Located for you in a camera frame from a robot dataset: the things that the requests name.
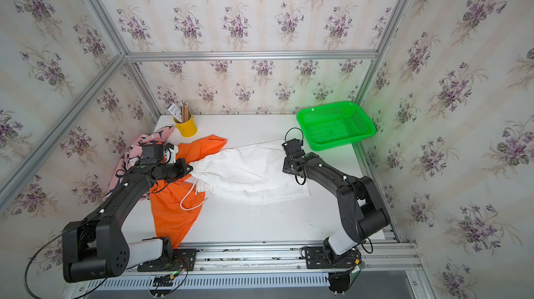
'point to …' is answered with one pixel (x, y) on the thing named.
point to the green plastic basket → (332, 126)
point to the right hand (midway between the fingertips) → (293, 166)
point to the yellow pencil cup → (187, 128)
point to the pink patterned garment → (133, 156)
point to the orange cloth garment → (176, 201)
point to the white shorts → (248, 171)
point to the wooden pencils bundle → (185, 111)
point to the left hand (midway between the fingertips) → (193, 167)
